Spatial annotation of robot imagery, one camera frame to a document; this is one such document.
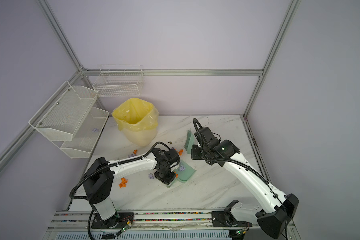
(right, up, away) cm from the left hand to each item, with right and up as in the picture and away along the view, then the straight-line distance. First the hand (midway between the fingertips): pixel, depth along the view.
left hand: (167, 183), depth 80 cm
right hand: (+13, +19, -7) cm, 24 cm away
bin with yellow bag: (-25, +37, +27) cm, 52 cm away
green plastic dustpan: (+10, +4, +10) cm, 15 cm away
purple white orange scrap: (-11, +2, +8) cm, 13 cm away
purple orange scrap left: (-25, +13, +17) cm, 33 cm away
